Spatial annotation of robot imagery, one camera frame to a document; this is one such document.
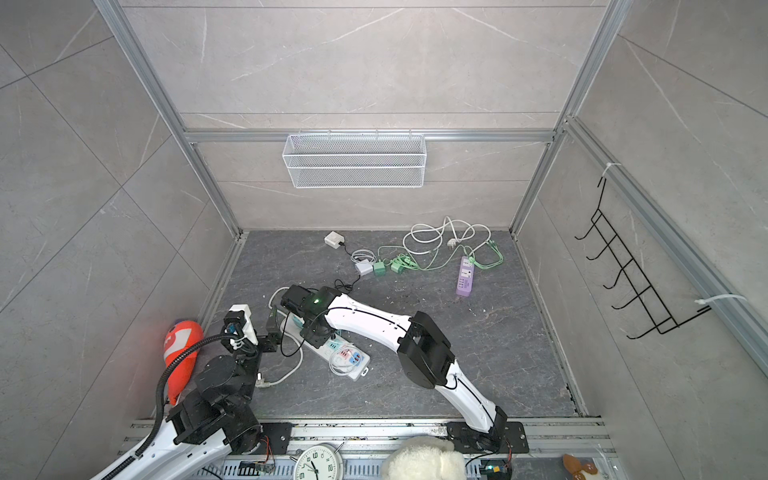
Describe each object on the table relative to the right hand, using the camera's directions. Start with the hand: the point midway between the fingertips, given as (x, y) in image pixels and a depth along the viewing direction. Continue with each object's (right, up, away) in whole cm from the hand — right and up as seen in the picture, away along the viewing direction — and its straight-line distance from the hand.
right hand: (322, 332), depth 86 cm
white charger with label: (+11, +18, +21) cm, 30 cm away
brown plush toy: (+64, -27, -18) cm, 72 cm away
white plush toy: (+27, -15, -32) cm, 44 cm away
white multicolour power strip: (+5, -7, -1) cm, 8 cm away
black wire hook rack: (+75, +28, -13) cm, 81 cm away
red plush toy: (-40, -1, -3) cm, 40 cm away
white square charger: (-2, +29, +28) cm, 40 cm away
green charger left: (+16, +18, +21) cm, 32 cm away
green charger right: (+22, +19, +20) cm, 35 cm away
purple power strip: (+47, +15, +17) cm, 52 cm away
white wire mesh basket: (+8, +55, +14) cm, 58 cm away
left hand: (-11, +11, -17) cm, 23 cm away
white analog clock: (+4, -25, -19) cm, 32 cm away
